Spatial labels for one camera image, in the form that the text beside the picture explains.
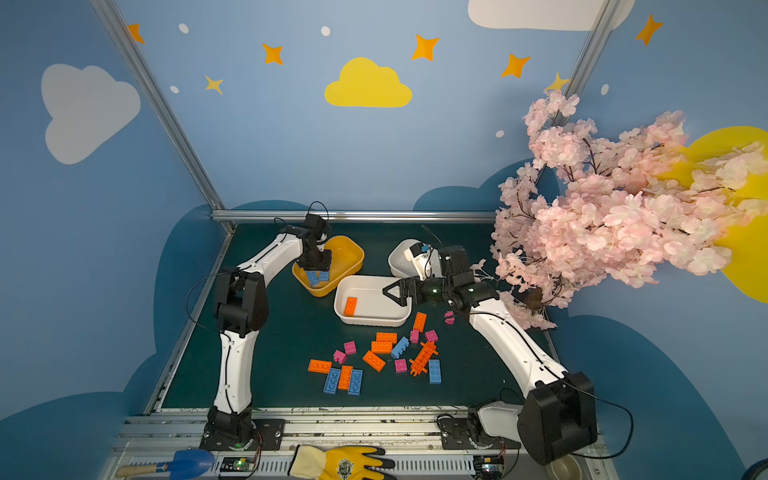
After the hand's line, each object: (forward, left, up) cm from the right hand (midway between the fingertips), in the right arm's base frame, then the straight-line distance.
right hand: (398, 285), depth 78 cm
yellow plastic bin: (+26, +20, -20) cm, 39 cm away
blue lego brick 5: (-17, -11, -20) cm, 28 cm away
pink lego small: (-13, +16, -20) cm, 29 cm away
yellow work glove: (-38, +18, -19) cm, 46 cm away
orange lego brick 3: (-18, +14, -22) cm, 32 cm away
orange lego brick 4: (-13, +6, -21) cm, 26 cm away
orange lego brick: (+5, +16, -22) cm, 27 cm away
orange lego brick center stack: (-7, +4, -21) cm, 23 cm away
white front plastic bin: (+8, +13, -23) cm, 27 cm away
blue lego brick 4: (-9, -1, -20) cm, 22 cm away
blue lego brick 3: (-18, +11, -25) cm, 33 cm away
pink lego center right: (-5, -11, -21) cm, 24 cm away
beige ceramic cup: (-36, -41, -21) cm, 59 cm away
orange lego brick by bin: (+1, -8, -22) cm, 24 cm away
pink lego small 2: (-10, +14, -21) cm, 27 cm away
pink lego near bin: (-5, -6, -20) cm, 21 cm away
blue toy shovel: (-40, +50, -21) cm, 67 cm away
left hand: (+18, +27, -16) cm, 37 cm away
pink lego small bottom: (-14, -2, -21) cm, 25 cm away
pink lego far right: (+4, -17, -24) cm, 30 cm away
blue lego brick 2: (+15, +26, -19) cm, 36 cm away
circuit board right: (-36, -24, -23) cm, 49 cm away
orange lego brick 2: (-15, +22, -22) cm, 34 cm away
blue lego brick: (+15, +31, -20) cm, 40 cm away
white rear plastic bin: (+21, 0, -19) cm, 29 cm away
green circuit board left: (-40, +37, -21) cm, 58 cm away
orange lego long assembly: (-9, -9, -21) cm, 25 cm away
